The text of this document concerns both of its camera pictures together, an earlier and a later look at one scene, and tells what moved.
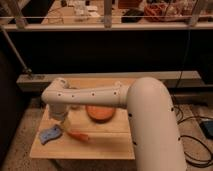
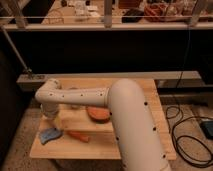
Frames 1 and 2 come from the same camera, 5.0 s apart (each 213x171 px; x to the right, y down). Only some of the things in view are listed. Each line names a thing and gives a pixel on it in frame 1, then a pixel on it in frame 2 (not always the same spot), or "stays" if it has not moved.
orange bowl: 100,113 stays
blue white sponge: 49,134 stays
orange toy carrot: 80,136 stays
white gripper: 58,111 -> 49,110
